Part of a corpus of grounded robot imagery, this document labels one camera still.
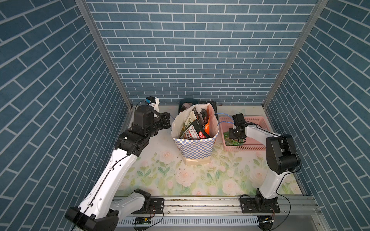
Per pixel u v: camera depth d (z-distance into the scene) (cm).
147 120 50
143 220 72
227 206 75
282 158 50
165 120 58
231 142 99
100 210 37
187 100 120
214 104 120
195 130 78
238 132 74
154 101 58
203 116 87
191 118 87
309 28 78
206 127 77
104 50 86
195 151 76
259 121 107
